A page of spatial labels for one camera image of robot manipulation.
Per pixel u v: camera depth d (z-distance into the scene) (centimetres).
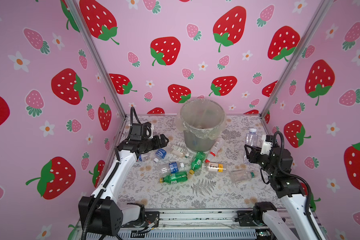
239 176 89
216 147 95
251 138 76
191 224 73
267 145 64
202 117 101
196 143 91
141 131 62
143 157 95
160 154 93
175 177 83
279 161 52
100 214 39
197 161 89
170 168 86
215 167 86
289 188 49
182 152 96
